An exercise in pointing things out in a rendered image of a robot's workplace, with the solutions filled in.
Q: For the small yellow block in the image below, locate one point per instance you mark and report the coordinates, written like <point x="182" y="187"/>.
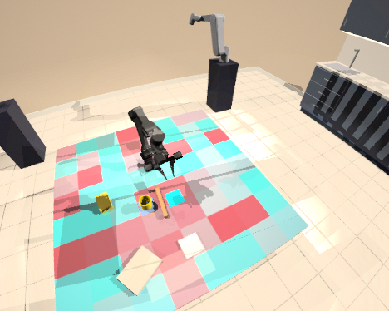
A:
<point x="104" y="202"/>

